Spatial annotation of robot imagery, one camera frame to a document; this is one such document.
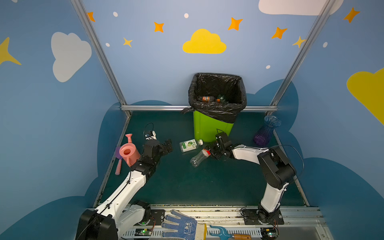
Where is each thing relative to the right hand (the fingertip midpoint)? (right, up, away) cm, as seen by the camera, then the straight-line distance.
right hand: (206, 147), depth 96 cm
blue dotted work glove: (-11, -36, -25) cm, 45 cm away
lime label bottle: (-10, +1, +3) cm, 11 cm away
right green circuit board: (+28, -38, -25) cm, 53 cm away
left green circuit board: (-33, -37, -25) cm, 56 cm away
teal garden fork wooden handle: (+7, -39, -26) cm, 47 cm away
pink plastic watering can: (-46, -1, -10) cm, 47 cm away
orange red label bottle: (0, +31, 0) cm, 31 cm away
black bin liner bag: (+3, +41, +1) cm, 42 cm away
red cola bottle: (-7, -7, -3) cm, 11 cm away
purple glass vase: (+37, +8, 0) cm, 38 cm away
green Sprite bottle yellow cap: (+10, +34, +3) cm, 35 cm away
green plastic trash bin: (-1, +13, -13) cm, 19 cm away
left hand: (-24, +5, -13) cm, 28 cm away
